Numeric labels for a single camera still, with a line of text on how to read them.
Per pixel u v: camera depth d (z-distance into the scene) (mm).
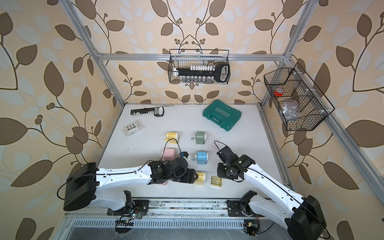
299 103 722
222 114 1083
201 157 843
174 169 607
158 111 1155
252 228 709
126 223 735
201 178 767
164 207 753
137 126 1048
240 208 732
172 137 937
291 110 700
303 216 385
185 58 912
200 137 934
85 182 475
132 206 675
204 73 845
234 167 556
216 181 826
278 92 806
